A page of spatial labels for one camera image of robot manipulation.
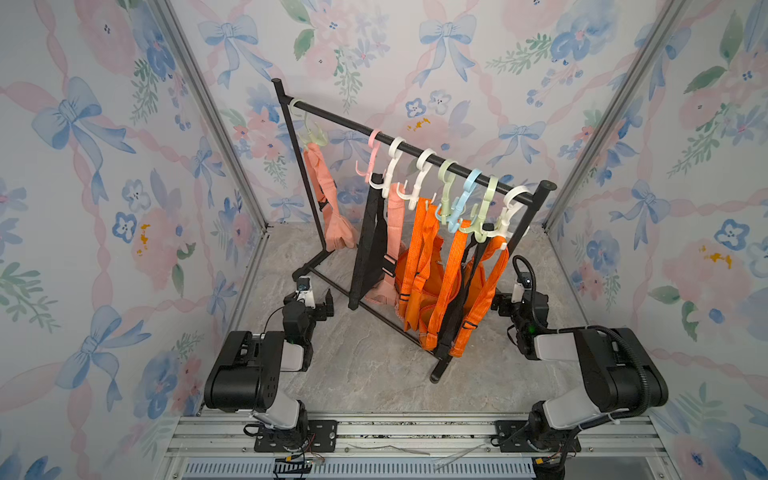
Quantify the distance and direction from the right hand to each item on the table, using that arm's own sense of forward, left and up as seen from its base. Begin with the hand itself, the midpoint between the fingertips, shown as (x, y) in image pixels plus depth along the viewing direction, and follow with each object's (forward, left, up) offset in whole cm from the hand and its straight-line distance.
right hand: (513, 288), depth 94 cm
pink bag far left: (+8, +54, +19) cm, 57 cm away
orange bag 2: (-16, +27, +26) cm, 41 cm away
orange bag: (-13, +32, +24) cm, 42 cm away
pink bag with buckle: (-6, +40, +6) cm, 41 cm away
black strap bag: (-21, +24, +19) cm, 38 cm away
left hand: (-2, +62, +2) cm, 62 cm away
